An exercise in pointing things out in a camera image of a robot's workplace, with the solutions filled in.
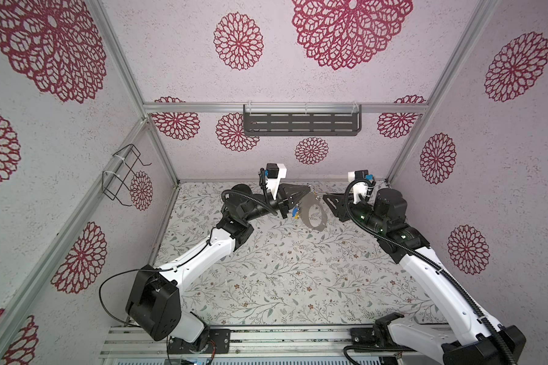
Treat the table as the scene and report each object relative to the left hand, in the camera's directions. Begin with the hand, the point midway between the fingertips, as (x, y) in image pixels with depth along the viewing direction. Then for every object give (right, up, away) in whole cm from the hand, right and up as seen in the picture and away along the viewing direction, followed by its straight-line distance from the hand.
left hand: (307, 190), depth 65 cm
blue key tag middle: (-2, -6, +12) cm, 13 cm away
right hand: (+7, 0, +4) cm, 8 cm away
